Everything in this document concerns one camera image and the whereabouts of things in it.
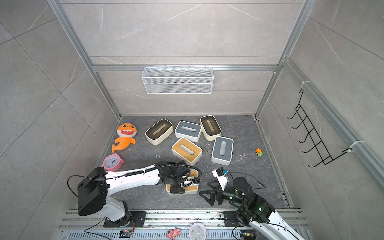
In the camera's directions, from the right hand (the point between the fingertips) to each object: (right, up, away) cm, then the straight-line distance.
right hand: (206, 190), depth 69 cm
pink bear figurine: (-16, -19, -2) cm, 25 cm away
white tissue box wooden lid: (-11, +14, +28) cm, 33 cm away
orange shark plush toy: (-53, +27, +30) cm, 66 cm away
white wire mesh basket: (-17, +62, +31) cm, 72 cm away
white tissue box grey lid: (-9, +27, +36) cm, 46 cm away
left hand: (-11, -1, +11) cm, 15 cm away
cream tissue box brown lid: (+6, +29, +34) cm, 45 cm away
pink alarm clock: (-57, +8, +21) cm, 61 cm away
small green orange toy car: (+37, +13, +27) cm, 48 cm away
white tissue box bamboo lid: (-7, -3, +8) cm, 11 cm away
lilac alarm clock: (-4, -19, -1) cm, 20 cm away
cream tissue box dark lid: (-30, +26, +33) cm, 52 cm away
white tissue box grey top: (+12, +15, +25) cm, 32 cm away
